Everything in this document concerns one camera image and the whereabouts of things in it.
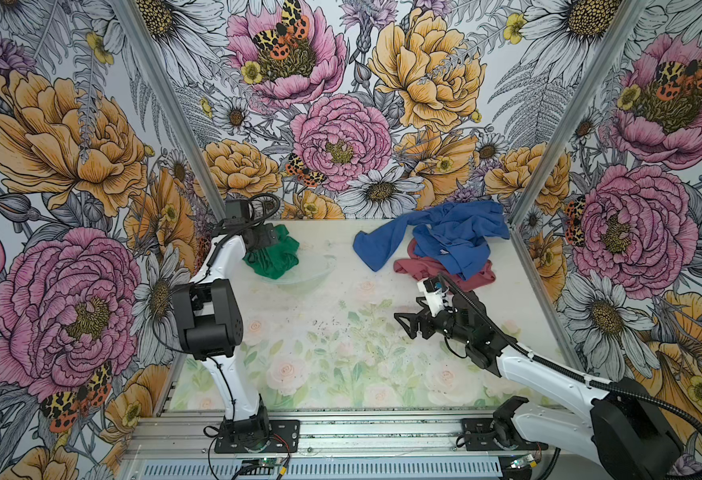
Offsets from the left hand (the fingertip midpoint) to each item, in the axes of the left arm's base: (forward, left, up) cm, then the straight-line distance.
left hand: (259, 245), depth 96 cm
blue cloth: (+12, -68, -8) cm, 69 cm away
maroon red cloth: (-3, -52, -10) cm, 53 cm away
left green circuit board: (-55, -10, -14) cm, 58 cm away
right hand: (-24, -45, -2) cm, 51 cm away
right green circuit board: (-56, -69, -14) cm, 90 cm away
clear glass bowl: (+2, -15, -15) cm, 22 cm away
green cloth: (+2, -4, -10) cm, 11 cm away
